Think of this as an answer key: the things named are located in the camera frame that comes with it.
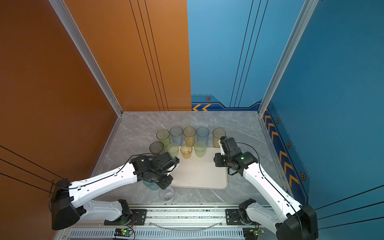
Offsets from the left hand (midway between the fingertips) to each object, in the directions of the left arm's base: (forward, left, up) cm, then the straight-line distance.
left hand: (170, 181), depth 75 cm
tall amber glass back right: (+29, -26, +2) cm, 39 cm away
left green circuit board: (-20, +20, -12) cm, 31 cm away
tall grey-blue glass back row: (+26, 0, +3) cm, 26 cm away
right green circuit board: (-19, -43, -9) cm, 48 cm away
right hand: (+11, -23, +3) cm, 26 cm away
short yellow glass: (+22, -6, -6) cm, 24 cm away
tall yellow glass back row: (+28, -8, +3) cm, 29 cm away
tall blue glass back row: (+30, -17, +1) cm, 34 cm away
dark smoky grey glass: (+21, +11, -1) cm, 24 cm away
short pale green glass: (+23, +2, -8) cm, 25 cm away
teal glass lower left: (-2, +9, 0) cm, 9 cm away
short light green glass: (+23, -15, -5) cm, 28 cm away
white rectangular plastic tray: (+9, -14, -11) cm, 20 cm away
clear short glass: (-4, +3, -11) cm, 12 cm away
